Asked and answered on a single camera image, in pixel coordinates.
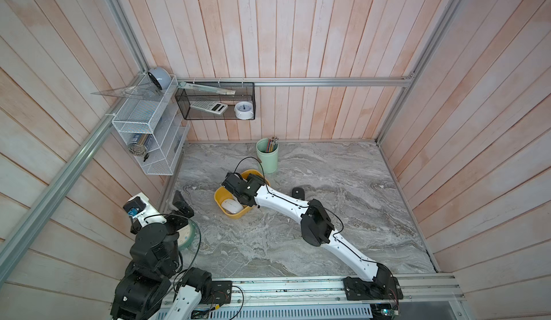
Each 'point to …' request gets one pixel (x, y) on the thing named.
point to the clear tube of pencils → (139, 148)
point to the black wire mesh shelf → (245, 91)
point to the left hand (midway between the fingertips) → (168, 201)
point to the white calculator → (209, 106)
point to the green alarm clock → (186, 236)
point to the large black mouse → (232, 206)
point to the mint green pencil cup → (269, 160)
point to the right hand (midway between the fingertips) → (253, 180)
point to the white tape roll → (244, 110)
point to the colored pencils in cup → (272, 143)
